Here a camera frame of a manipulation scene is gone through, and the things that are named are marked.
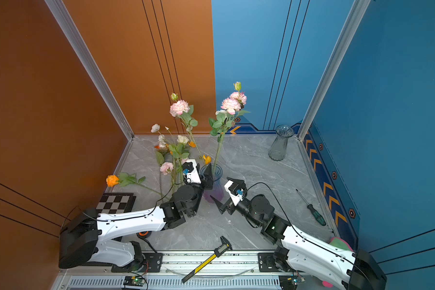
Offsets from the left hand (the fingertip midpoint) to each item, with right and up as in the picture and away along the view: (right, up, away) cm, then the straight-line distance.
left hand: (206, 164), depth 73 cm
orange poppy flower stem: (-3, 0, +35) cm, 35 cm away
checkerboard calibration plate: (-48, -20, +14) cm, 54 cm away
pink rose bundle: (-24, +1, +34) cm, 41 cm away
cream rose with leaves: (-19, +5, +30) cm, 36 cm away
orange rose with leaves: (-46, -10, +24) cm, 53 cm away
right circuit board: (+33, -46, -2) cm, 57 cm away
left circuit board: (-29, -46, -2) cm, 55 cm away
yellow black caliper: (+5, -37, +3) cm, 38 cm away
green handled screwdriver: (+52, -25, +12) cm, 59 cm away
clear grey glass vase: (+40, +7, +36) cm, 54 cm away
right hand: (+5, -9, -3) cm, 11 cm away
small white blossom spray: (-33, +19, +33) cm, 51 cm away
